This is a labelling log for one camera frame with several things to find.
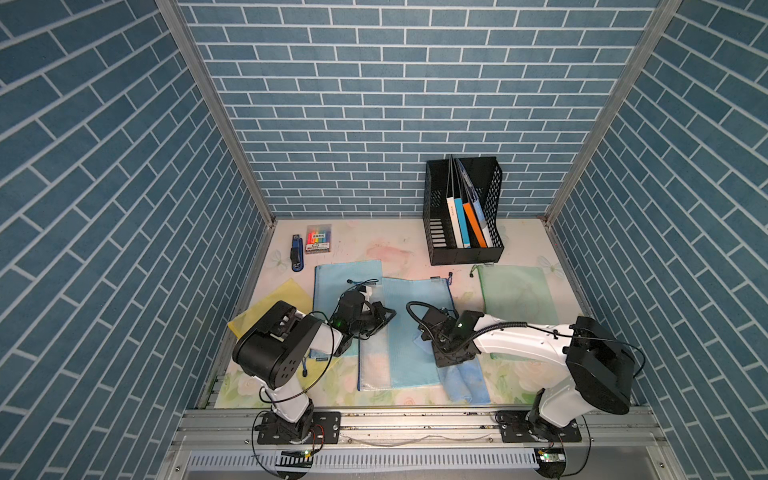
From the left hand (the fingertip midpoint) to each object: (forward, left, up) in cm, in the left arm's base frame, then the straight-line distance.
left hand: (403, 315), depth 90 cm
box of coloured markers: (+33, +32, -2) cm, 46 cm away
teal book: (+24, -20, +19) cm, 36 cm away
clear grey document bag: (-10, +9, -4) cm, 14 cm away
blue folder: (+30, -21, +24) cm, 43 cm away
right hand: (-12, -11, -3) cm, 17 cm away
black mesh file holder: (+24, -18, +22) cm, 37 cm away
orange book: (+24, -24, +13) cm, 36 cm away
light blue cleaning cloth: (-19, -16, 0) cm, 25 cm away
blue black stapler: (+25, +38, -1) cm, 45 cm away
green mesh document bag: (+10, -39, -3) cm, 40 cm away
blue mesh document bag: (+15, +25, -5) cm, 30 cm away
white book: (+24, -16, +16) cm, 33 cm away
